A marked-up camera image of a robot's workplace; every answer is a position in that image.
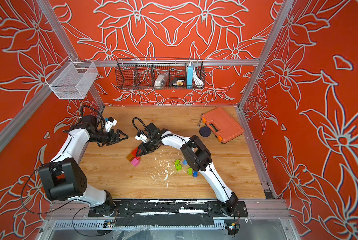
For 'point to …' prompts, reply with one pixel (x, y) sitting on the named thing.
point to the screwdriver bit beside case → (199, 124)
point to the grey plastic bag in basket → (161, 80)
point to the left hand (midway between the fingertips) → (122, 137)
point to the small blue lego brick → (195, 173)
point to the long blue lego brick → (185, 162)
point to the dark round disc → (205, 131)
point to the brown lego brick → (130, 157)
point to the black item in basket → (178, 81)
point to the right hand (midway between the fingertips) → (136, 154)
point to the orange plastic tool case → (221, 125)
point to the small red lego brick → (134, 152)
